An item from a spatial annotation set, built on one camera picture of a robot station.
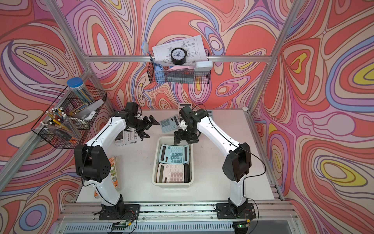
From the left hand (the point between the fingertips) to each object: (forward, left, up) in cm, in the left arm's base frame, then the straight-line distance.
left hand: (156, 127), depth 87 cm
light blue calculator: (+15, -5, -15) cm, 22 cm away
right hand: (-13, -16, -1) cm, 21 cm away
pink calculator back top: (+34, -15, -13) cm, 39 cm away
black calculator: (-24, -19, -9) cm, 32 cm away
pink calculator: (-25, -9, -9) cm, 28 cm away
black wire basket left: (+3, +45, +16) cm, 48 cm away
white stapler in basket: (-4, +31, +17) cm, 36 cm away
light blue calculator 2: (-13, -11, -10) cm, 19 cm away
